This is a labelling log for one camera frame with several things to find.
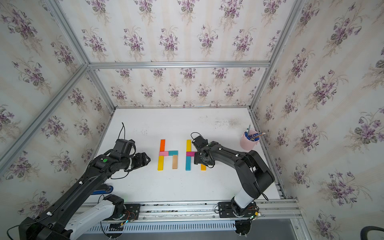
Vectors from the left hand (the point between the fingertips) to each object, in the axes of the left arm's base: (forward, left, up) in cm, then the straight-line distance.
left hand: (147, 162), depth 78 cm
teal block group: (+11, -12, -10) cm, 19 cm away
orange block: (+18, -4, -12) cm, 21 cm away
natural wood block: (+7, -14, -11) cm, 19 cm away
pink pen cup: (+14, -59, -6) cm, 61 cm away
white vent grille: (-27, -11, -16) cm, 33 cm away
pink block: (+11, -6, -11) cm, 17 cm away
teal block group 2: (+5, -22, -11) cm, 25 cm away
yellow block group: (+5, -5, -12) cm, 14 cm away
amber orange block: (+2, -31, -11) cm, 33 cm away
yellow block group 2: (+17, -22, -12) cm, 30 cm away
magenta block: (+11, -23, -12) cm, 28 cm away
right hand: (+5, -31, -11) cm, 33 cm away
